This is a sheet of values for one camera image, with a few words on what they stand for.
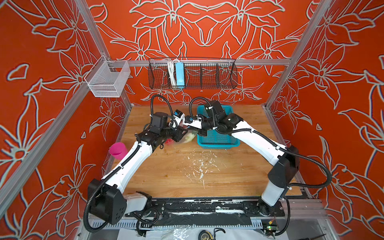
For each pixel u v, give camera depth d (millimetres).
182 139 715
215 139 980
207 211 730
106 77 921
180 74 898
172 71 893
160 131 589
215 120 585
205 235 645
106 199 385
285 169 429
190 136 873
